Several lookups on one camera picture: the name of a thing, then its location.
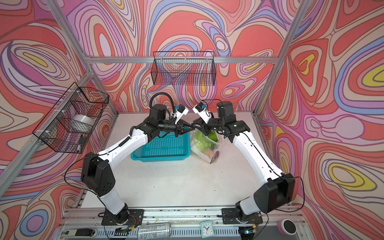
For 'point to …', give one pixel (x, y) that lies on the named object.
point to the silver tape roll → (82, 124)
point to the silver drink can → (155, 231)
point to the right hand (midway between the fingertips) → (195, 125)
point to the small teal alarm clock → (207, 229)
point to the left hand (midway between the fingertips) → (194, 128)
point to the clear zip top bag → (206, 155)
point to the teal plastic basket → (167, 148)
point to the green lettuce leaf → (205, 142)
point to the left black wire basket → (68, 127)
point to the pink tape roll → (287, 227)
